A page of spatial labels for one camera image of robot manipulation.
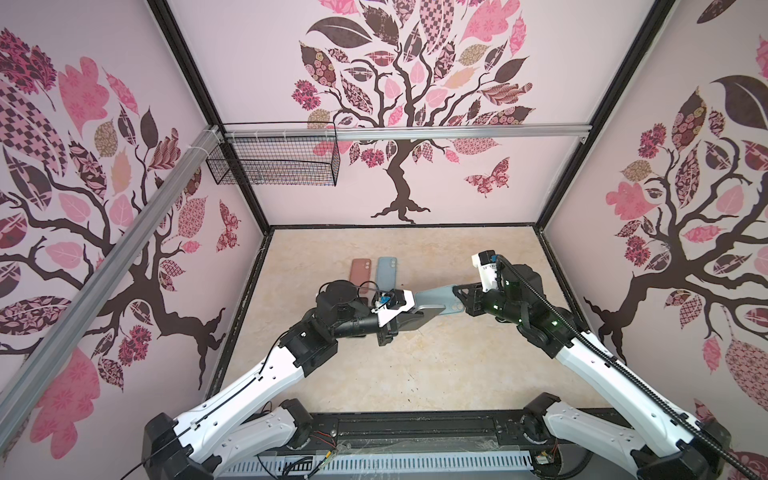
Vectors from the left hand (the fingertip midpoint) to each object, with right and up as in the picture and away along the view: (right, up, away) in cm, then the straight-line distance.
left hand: (419, 316), depth 64 cm
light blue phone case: (+7, +2, +13) cm, 15 cm away
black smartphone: (0, 0, -3) cm, 3 cm away
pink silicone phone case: (-18, +7, +43) cm, 47 cm away
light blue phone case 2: (-8, +6, +43) cm, 44 cm away
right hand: (+10, +6, +9) cm, 15 cm away
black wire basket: (-43, +46, +31) cm, 70 cm away
